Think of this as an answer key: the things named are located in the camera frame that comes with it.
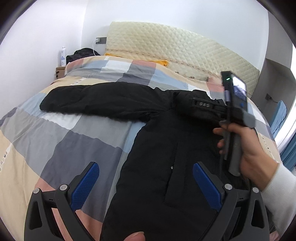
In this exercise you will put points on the cream quilted headboard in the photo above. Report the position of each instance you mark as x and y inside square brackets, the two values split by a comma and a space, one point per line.
[150, 41]

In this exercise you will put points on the black clothes pile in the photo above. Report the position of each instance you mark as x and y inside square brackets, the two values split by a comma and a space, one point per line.
[82, 53]

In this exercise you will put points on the plaid patchwork duvet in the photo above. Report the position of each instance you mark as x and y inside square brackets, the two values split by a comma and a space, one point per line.
[41, 149]

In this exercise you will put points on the grey wall socket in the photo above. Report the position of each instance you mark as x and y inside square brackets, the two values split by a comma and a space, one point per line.
[100, 40]

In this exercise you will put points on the blue folded board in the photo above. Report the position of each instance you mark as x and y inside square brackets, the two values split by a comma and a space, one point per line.
[278, 118]

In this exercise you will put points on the white spray bottle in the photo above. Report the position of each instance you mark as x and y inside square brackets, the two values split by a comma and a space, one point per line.
[63, 57]

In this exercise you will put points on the blue curtain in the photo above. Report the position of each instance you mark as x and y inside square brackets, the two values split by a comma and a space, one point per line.
[288, 155]

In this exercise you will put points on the person's right hand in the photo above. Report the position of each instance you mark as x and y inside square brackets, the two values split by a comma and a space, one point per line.
[256, 164]

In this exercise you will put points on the white sleeve forearm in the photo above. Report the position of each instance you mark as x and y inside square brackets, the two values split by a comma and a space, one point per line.
[279, 198]

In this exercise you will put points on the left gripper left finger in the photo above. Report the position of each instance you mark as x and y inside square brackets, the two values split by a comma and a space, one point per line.
[40, 221]

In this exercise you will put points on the black padded jacket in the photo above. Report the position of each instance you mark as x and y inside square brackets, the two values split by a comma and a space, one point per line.
[156, 192]

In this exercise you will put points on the person's left hand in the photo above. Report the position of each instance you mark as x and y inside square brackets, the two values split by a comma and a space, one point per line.
[137, 236]

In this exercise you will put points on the floral cream pillow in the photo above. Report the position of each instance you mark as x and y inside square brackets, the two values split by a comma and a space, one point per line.
[188, 71]

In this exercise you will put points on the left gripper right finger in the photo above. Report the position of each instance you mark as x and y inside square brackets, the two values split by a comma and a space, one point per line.
[241, 214]

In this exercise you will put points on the yellow pillow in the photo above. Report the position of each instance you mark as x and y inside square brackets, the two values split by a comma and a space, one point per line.
[161, 62]

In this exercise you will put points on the grey white wardrobe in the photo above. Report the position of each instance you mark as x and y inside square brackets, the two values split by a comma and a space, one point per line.
[276, 81]

